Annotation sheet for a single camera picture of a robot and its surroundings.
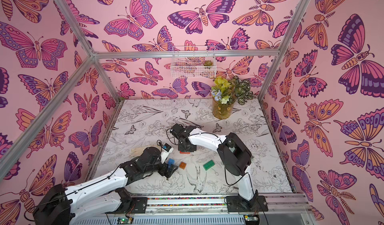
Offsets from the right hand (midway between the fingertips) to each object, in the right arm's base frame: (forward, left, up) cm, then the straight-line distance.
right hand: (185, 147), depth 91 cm
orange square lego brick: (-10, +1, -2) cm, 10 cm away
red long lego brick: (-2, +3, -3) cm, 5 cm away
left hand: (-10, +6, +3) cm, 12 cm away
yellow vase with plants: (+31, -25, +17) cm, 43 cm away
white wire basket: (+44, -4, +31) cm, 54 cm away
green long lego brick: (-9, -14, -2) cm, 17 cm away
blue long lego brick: (-8, +8, -2) cm, 11 cm away
